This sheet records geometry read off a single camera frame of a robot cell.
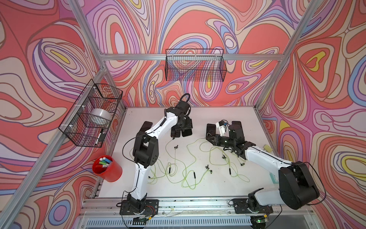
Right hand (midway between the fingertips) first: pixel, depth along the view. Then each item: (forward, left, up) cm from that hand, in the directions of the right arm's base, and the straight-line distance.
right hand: (207, 142), depth 85 cm
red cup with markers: (-13, +58, -4) cm, 60 cm away
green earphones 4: (-4, -8, -12) cm, 15 cm away
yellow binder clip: (+1, -43, -13) cm, 45 cm away
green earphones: (-18, +32, -12) cm, 39 cm away
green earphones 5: (-9, -22, -13) cm, 27 cm away
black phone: (+11, +12, -5) cm, 17 cm away
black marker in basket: (+1, +58, +14) cm, 59 cm away
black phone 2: (+18, -7, -11) cm, 22 cm away
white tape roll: (+7, +57, +21) cm, 61 cm away
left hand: (+12, +10, -2) cm, 16 cm away
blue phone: (+23, -27, -11) cm, 37 cm away
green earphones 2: (-4, +20, -12) cm, 24 cm away
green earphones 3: (-11, 0, -12) cm, 16 cm away
